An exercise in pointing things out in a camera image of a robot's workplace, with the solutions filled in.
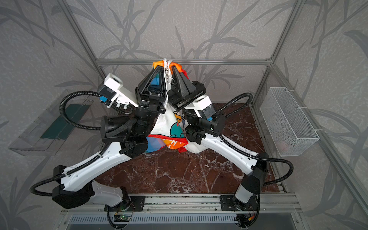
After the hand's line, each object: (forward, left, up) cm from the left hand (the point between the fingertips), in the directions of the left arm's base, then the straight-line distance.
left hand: (161, 65), depth 32 cm
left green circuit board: (-25, +28, -70) cm, 79 cm away
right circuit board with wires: (-25, -33, -72) cm, 83 cm away
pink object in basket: (+5, -53, -48) cm, 72 cm away
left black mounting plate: (-18, +21, -69) cm, 74 cm away
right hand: (+3, -4, -1) cm, 5 cm away
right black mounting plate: (-18, -27, -68) cm, 76 cm away
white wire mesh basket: (+6, -49, -34) cm, 60 cm away
